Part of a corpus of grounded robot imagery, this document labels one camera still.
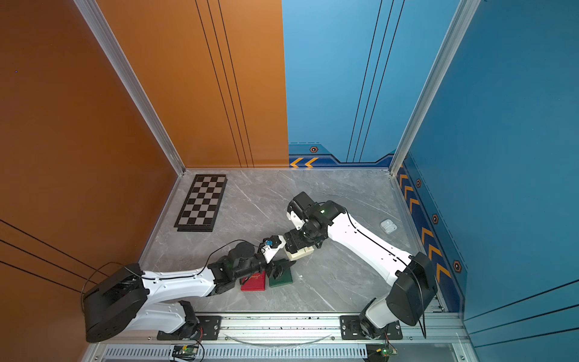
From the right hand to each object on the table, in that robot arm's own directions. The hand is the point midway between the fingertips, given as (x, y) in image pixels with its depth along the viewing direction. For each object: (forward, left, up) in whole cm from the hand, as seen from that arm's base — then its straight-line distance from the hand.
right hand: (297, 243), depth 77 cm
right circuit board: (-29, -28, -16) cm, 43 cm away
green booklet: (-8, +5, -12) cm, 15 cm away
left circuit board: (-29, +36, -18) cm, 50 cm away
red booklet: (-9, +15, -13) cm, 22 cm away
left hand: (-1, +2, -3) cm, 4 cm away
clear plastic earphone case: (+15, -39, -14) cm, 45 cm away
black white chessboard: (+26, +45, -10) cm, 52 cm away
